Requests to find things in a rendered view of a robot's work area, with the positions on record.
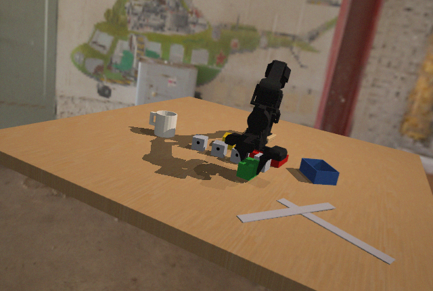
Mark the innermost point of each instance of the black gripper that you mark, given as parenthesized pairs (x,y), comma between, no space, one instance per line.
(276,153)

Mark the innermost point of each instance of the grey flat bar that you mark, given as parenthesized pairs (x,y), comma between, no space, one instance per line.
(348,237)
(256,216)

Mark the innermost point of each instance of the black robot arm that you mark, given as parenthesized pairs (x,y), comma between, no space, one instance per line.
(266,111)

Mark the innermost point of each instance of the blue open-top tray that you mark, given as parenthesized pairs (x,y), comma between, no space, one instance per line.
(318,171)

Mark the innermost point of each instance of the red tray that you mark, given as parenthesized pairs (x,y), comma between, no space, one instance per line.
(274,163)

